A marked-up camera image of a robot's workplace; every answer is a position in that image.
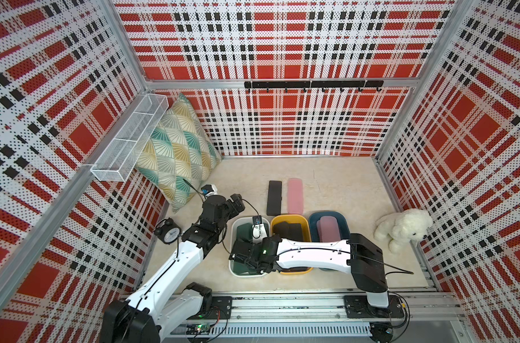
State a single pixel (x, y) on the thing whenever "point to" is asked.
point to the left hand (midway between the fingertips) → (236, 200)
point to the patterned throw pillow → (182, 148)
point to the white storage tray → (238, 221)
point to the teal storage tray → (316, 216)
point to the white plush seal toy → (401, 227)
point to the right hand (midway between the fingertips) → (262, 241)
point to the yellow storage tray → (293, 219)
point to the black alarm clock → (167, 231)
